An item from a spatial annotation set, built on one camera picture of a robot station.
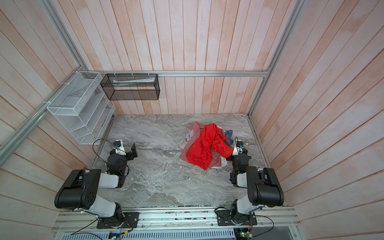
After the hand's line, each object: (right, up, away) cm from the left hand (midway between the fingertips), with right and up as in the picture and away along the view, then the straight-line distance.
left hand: (128, 146), depth 91 cm
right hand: (+66, +1, 0) cm, 66 cm away
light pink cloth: (+39, +8, +7) cm, 40 cm away
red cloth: (+45, -3, -1) cm, 45 cm away
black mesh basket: (-4, +42, +15) cm, 44 cm away
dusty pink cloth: (+56, -8, +1) cm, 56 cm away
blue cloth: (+68, +7, +16) cm, 70 cm away
